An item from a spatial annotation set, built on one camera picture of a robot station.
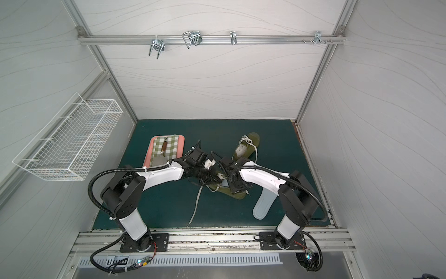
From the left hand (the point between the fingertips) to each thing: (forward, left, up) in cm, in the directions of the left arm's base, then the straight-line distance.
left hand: (222, 182), depth 84 cm
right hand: (0, -8, -4) cm, 9 cm away
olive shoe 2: (+23, -13, -1) cm, 27 cm away
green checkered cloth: (+24, +33, -6) cm, 41 cm away
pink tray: (+24, +27, -7) cm, 37 cm away
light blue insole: (-6, -22, -6) cm, 23 cm away
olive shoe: (-2, 0, -3) cm, 3 cm away
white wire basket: (+2, +62, +24) cm, 66 cm away
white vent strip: (-32, +50, 0) cm, 60 cm away
